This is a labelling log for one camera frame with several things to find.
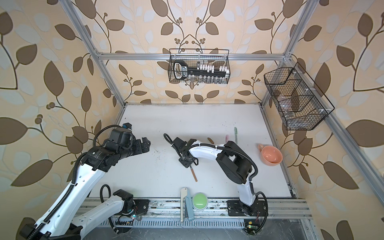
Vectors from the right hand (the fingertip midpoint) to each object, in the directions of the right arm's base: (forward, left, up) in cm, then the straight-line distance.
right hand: (188, 161), depth 90 cm
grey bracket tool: (-19, +1, +3) cm, 19 cm away
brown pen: (-7, -3, -1) cm, 8 cm away
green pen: (+18, -33, 0) cm, 38 cm away
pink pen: (+16, -26, -1) cm, 31 cm away
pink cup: (+2, -51, +1) cm, 51 cm away
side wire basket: (+12, -58, +34) cm, 68 cm away
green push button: (-22, -6, +1) cm, 23 cm away
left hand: (0, +21, +22) cm, 31 cm away
